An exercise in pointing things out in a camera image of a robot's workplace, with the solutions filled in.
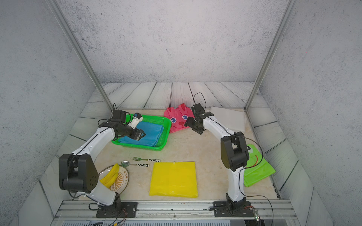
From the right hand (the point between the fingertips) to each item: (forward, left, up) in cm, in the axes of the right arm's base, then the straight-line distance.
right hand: (190, 126), depth 95 cm
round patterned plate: (-34, +40, -10) cm, 53 cm away
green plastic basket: (+8, +18, -4) cm, 20 cm away
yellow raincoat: (-31, +10, -10) cm, 34 cm away
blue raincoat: (+2, +27, -10) cm, 29 cm away
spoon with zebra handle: (-23, +39, -9) cm, 46 cm away
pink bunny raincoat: (+17, +10, -10) cm, 22 cm away
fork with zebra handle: (-20, +33, -10) cm, 39 cm away
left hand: (-7, +30, +3) cm, 31 cm away
